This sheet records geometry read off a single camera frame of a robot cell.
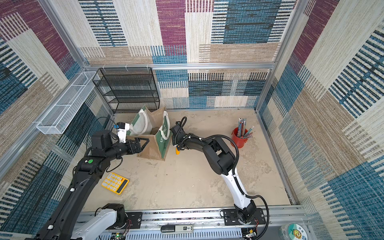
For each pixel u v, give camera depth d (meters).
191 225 0.73
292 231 0.64
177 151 0.79
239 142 0.98
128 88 1.08
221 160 0.58
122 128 0.65
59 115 0.73
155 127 1.02
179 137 0.80
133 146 0.64
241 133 0.96
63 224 0.39
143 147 0.67
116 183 0.84
